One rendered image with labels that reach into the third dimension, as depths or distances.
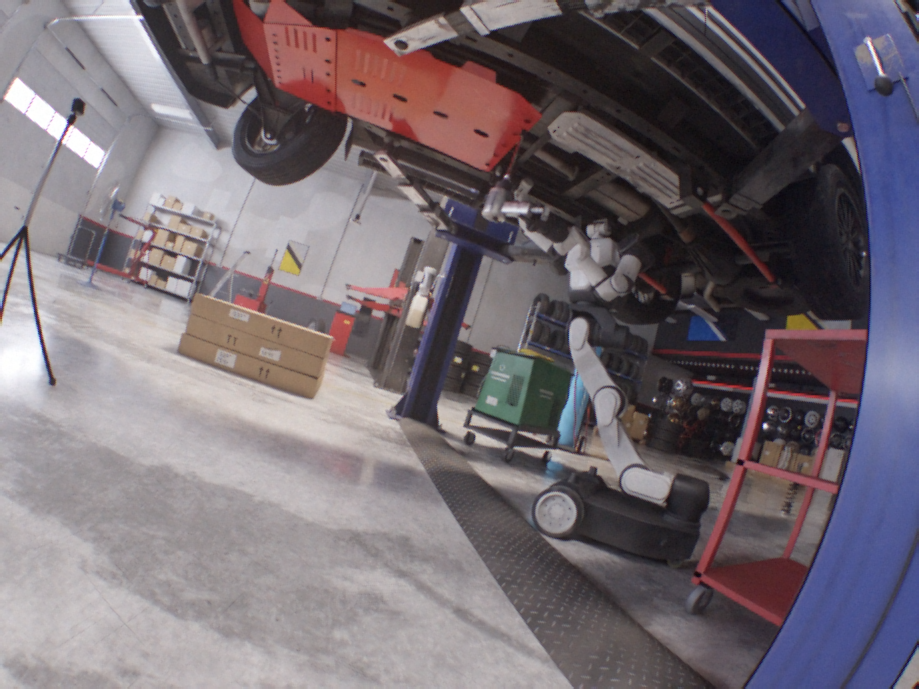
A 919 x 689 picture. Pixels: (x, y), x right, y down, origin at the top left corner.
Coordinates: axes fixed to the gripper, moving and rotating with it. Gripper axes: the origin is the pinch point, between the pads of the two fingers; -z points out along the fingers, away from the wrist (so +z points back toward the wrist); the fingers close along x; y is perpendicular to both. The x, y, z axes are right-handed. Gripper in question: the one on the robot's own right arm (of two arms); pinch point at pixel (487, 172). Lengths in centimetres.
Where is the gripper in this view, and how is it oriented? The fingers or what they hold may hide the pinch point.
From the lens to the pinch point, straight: 229.3
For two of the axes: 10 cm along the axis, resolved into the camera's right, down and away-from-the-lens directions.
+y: -2.7, -0.2, 9.6
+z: 9.2, 3.0, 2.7
